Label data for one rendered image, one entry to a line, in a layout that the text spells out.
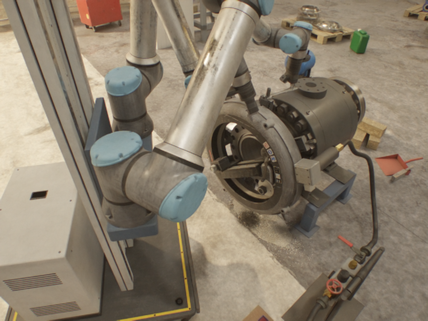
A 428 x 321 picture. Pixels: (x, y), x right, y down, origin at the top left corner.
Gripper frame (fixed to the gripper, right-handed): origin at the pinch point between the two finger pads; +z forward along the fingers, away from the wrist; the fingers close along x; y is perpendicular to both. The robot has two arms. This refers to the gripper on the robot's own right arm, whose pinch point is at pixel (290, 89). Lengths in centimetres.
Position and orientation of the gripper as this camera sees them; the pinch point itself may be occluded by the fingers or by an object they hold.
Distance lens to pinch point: 175.0
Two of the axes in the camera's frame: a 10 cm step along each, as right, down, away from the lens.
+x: 5.0, 6.1, -6.1
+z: -0.5, 7.2, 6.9
